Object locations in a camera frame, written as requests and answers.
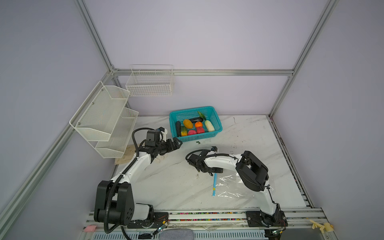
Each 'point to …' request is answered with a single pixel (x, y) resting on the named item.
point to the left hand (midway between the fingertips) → (176, 145)
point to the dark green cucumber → (178, 128)
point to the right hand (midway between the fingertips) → (215, 168)
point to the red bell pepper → (200, 130)
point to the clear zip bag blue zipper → (231, 186)
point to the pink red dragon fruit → (191, 132)
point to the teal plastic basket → (208, 113)
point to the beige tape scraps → (326, 226)
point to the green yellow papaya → (183, 131)
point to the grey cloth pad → (176, 234)
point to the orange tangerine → (198, 124)
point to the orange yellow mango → (188, 124)
